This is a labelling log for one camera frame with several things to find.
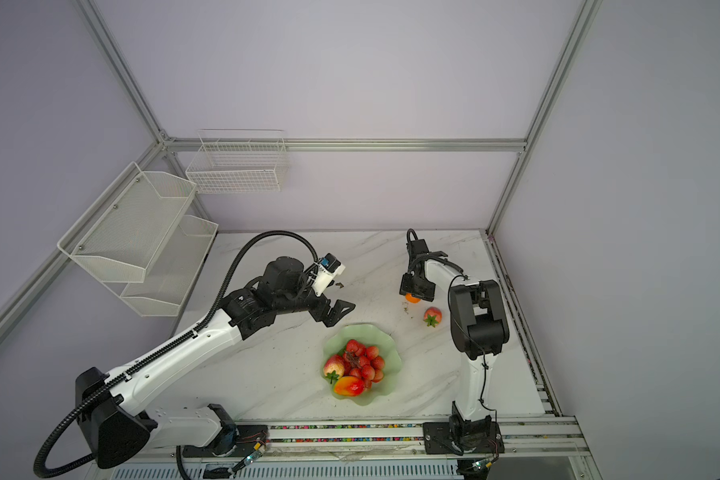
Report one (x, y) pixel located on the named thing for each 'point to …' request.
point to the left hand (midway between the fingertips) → (339, 294)
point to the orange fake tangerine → (411, 299)
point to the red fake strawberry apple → (432, 316)
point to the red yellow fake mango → (349, 386)
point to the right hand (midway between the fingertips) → (411, 291)
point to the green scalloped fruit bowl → (373, 337)
